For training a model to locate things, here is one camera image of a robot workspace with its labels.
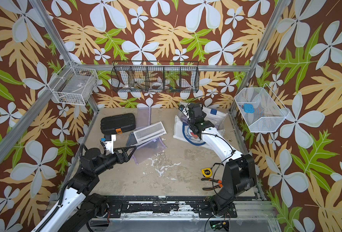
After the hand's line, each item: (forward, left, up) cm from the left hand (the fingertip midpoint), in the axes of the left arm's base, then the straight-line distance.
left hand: (132, 146), depth 71 cm
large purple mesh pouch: (+7, -2, -22) cm, 23 cm away
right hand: (+24, -36, +1) cm, 43 cm away
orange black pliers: (-12, -47, -23) cm, 54 cm away
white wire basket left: (+35, +40, +10) cm, 54 cm away
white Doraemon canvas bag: (+17, -26, -7) cm, 31 cm away
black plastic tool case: (+29, +21, -19) cm, 41 cm away
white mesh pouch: (+24, -4, -22) cm, 33 cm away
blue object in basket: (+26, -66, +2) cm, 71 cm away
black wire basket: (+51, -8, +7) cm, 52 cm away
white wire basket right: (+17, -73, +7) cm, 75 cm away
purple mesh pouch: (+40, +3, -24) cm, 47 cm away
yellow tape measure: (-5, -41, -21) cm, 46 cm away
